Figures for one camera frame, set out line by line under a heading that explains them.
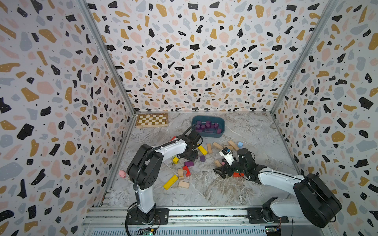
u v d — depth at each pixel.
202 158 0.94
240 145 1.00
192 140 0.75
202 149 0.98
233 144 1.02
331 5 0.70
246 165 0.69
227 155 0.77
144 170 0.48
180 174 0.88
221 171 0.76
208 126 1.10
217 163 0.92
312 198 0.43
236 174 0.78
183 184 0.84
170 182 0.85
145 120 1.13
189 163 0.91
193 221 0.73
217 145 1.00
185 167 0.90
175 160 0.92
